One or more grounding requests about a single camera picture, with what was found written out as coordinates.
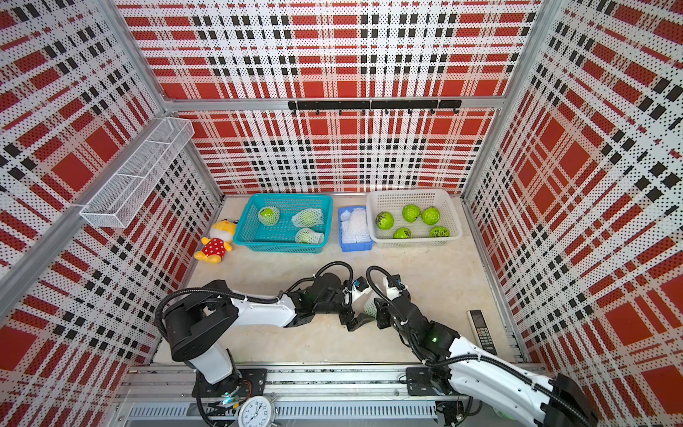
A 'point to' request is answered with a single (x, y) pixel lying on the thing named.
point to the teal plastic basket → (283, 222)
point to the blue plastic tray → (345, 247)
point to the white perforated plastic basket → (394, 199)
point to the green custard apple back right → (430, 215)
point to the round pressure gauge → (257, 411)
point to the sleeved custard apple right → (308, 217)
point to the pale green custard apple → (370, 308)
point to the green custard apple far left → (402, 233)
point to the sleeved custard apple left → (269, 215)
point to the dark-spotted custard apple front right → (439, 231)
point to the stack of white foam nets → (355, 226)
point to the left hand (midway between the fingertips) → (370, 303)
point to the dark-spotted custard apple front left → (384, 221)
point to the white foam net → (370, 298)
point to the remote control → (482, 331)
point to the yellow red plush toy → (220, 239)
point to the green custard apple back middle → (411, 213)
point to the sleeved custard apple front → (307, 236)
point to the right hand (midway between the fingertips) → (381, 299)
